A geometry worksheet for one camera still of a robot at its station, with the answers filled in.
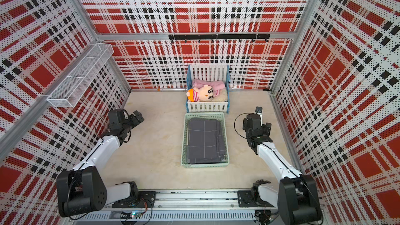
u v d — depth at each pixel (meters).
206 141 0.86
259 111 0.73
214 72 1.14
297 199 0.40
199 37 0.88
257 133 0.65
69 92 0.69
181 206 0.73
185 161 0.84
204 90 0.99
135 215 0.69
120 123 0.65
